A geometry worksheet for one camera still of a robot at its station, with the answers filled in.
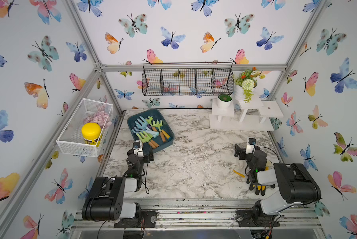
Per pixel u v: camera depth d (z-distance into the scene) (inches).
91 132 25.2
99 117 27.3
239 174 34.8
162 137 40.9
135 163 26.8
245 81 32.6
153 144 38.8
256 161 28.4
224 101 37.6
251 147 31.3
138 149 30.1
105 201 16.8
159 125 43.7
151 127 42.5
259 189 32.4
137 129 42.8
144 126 43.5
